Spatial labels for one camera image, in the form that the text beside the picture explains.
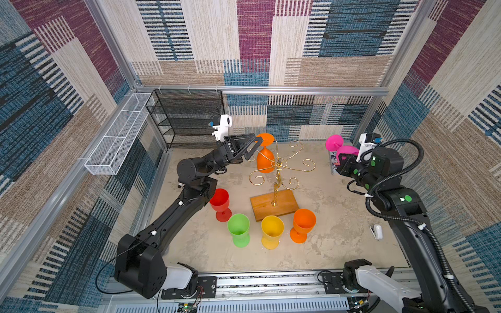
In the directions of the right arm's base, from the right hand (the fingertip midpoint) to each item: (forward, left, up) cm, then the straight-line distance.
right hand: (338, 158), depth 68 cm
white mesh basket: (+14, +89, -7) cm, 90 cm away
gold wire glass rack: (+1, +20, -3) cm, 20 cm away
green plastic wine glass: (-13, +36, -25) cm, 46 cm away
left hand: (-8, +28, +17) cm, 34 cm away
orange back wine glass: (+10, +24, -10) cm, 28 cm away
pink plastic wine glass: (+12, -3, -5) cm, 13 cm away
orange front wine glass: (-12, +10, -25) cm, 29 cm away
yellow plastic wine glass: (-14, +23, -25) cm, 37 cm away
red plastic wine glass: (-6, +43, -17) cm, 47 cm away
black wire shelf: (+46, +66, -15) cm, 81 cm away
